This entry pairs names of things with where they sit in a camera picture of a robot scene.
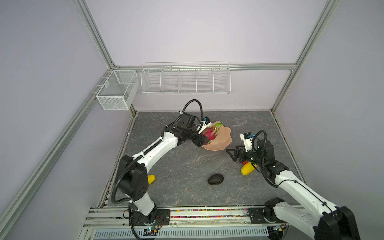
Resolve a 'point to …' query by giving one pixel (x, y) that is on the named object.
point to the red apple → (245, 162)
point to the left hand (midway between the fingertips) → (205, 136)
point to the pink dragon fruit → (210, 134)
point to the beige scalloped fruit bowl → (222, 140)
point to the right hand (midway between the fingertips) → (232, 149)
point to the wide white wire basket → (183, 78)
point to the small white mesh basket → (118, 90)
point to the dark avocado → (215, 179)
